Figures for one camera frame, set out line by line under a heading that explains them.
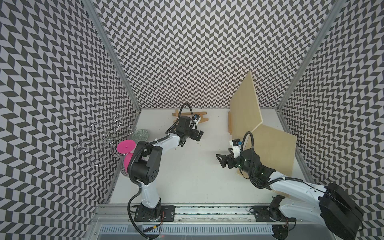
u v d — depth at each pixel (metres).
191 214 0.75
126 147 0.62
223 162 0.73
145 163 0.49
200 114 1.12
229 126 1.02
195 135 0.86
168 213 0.73
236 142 0.70
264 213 0.74
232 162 0.71
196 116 0.85
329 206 0.40
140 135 0.99
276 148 0.94
